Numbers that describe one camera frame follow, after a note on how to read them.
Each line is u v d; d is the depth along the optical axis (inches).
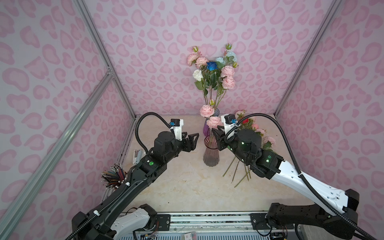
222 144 22.4
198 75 29.5
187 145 24.0
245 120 42.2
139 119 19.0
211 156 38.2
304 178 16.7
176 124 23.3
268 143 38.9
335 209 13.9
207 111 29.0
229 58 32.5
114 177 29.5
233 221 29.5
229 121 20.4
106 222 15.4
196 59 33.0
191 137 24.3
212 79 32.8
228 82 31.3
